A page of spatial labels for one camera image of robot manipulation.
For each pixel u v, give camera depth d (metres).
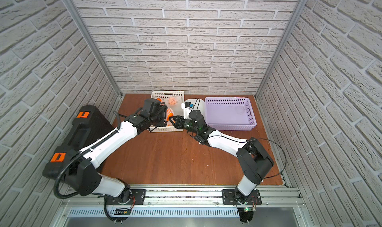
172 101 1.09
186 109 0.74
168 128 0.95
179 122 0.71
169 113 0.79
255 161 0.46
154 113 0.65
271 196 0.76
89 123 0.73
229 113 1.10
